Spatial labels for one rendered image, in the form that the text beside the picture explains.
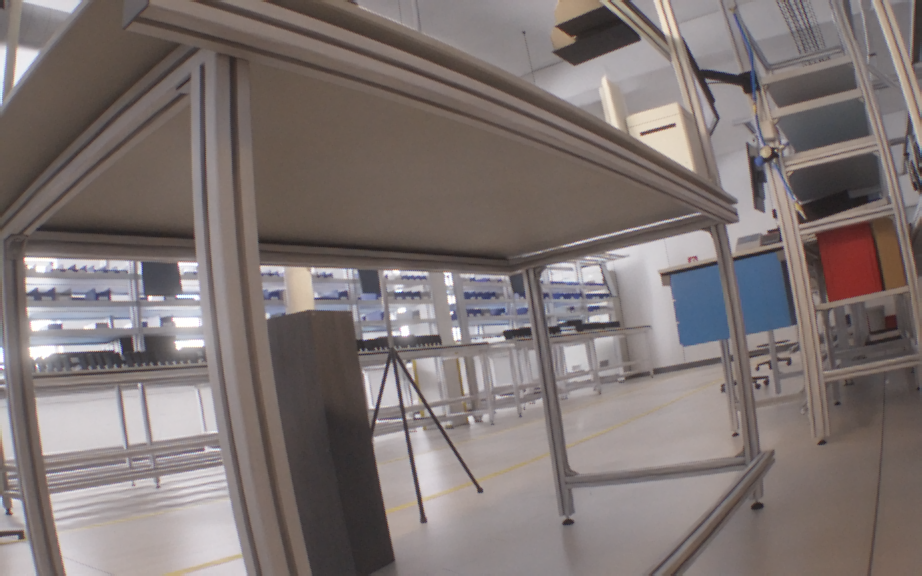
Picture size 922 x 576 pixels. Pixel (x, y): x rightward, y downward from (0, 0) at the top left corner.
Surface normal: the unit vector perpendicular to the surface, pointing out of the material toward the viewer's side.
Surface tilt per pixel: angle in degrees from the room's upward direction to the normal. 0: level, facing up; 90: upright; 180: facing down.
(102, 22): 180
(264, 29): 90
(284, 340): 90
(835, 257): 90
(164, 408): 90
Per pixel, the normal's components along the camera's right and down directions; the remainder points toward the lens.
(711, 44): -0.55, 0.00
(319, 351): 0.91, -0.18
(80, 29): 0.15, 0.98
